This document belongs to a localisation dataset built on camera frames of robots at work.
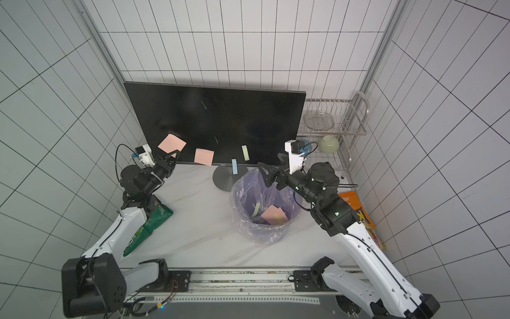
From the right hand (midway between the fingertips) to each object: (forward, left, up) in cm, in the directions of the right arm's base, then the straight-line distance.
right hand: (260, 162), depth 60 cm
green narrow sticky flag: (0, +2, -32) cm, 32 cm away
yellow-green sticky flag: (+16, +7, -14) cm, 22 cm away
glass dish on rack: (+37, -26, -13) cm, 47 cm away
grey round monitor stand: (+20, +22, -39) cm, 49 cm away
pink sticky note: (+13, +36, -6) cm, 39 cm away
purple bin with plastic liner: (+1, +4, -19) cm, 19 cm away
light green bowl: (+37, -35, -29) cm, 58 cm away
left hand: (+11, +33, -10) cm, 36 cm away
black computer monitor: (+34, +12, -15) cm, 39 cm away
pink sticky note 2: (+14, +25, -15) cm, 32 cm away
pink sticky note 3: (-4, -6, -30) cm, 31 cm away
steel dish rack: (+49, -45, -19) cm, 70 cm away
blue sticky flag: (+12, +12, -19) cm, 26 cm away
